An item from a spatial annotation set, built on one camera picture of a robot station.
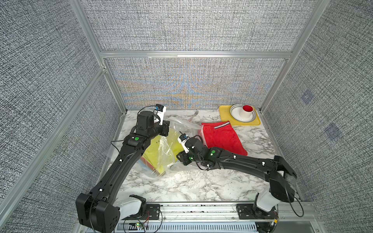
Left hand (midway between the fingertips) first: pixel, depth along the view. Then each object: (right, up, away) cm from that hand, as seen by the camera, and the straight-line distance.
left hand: (171, 120), depth 75 cm
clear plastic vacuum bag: (+5, -3, -1) cm, 6 cm away
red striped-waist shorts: (+31, -9, +19) cm, 37 cm away
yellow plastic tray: (+38, +5, +39) cm, 55 cm away
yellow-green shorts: (-5, -16, -1) cm, 17 cm away
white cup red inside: (+52, +7, +32) cm, 62 cm away
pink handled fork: (+15, +6, +42) cm, 45 cm away
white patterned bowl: (+47, +7, +41) cm, 63 cm away
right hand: (+3, -17, +3) cm, 17 cm away
